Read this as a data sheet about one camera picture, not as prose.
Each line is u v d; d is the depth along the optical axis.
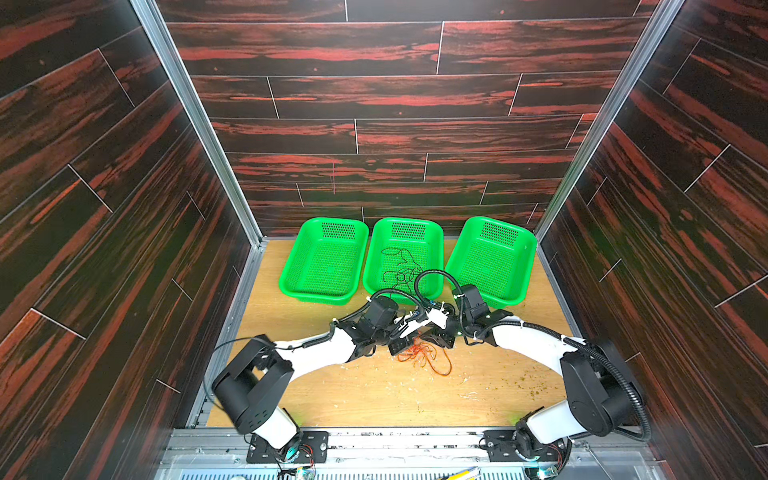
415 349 0.89
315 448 0.73
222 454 0.73
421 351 0.89
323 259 1.14
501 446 0.73
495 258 1.14
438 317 0.77
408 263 1.12
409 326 0.72
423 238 1.16
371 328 0.66
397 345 0.75
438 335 0.77
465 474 0.70
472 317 0.70
